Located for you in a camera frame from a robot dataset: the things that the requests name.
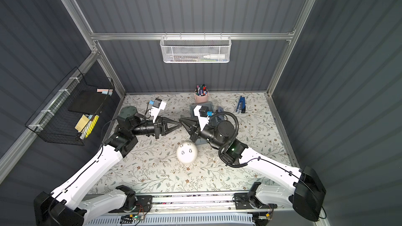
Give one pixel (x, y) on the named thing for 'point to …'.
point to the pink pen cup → (201, 95)
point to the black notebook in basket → (89, 101)
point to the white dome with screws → (187, 152)
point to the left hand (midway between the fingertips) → (179, 128)
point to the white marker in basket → (215, 56)
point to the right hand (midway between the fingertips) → (180, 122)
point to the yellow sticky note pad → (81, 123)
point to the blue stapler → (241, 106)
